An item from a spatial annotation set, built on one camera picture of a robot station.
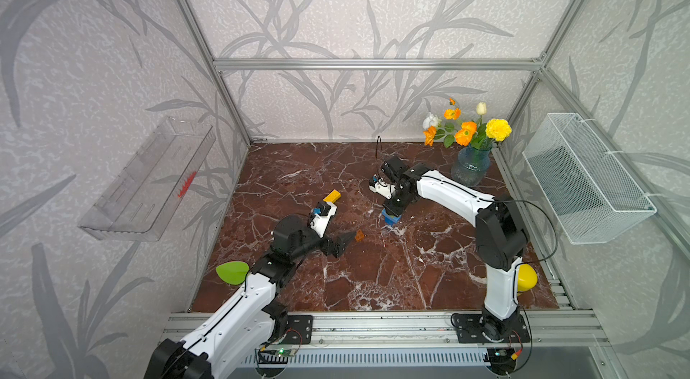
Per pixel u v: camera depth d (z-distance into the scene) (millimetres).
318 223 688
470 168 985
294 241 622
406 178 670
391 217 913
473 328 735
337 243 705
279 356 712
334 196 1017
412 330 752
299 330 731
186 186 669
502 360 712
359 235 910
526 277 731
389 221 940
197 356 410
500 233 501
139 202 654
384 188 824
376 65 959
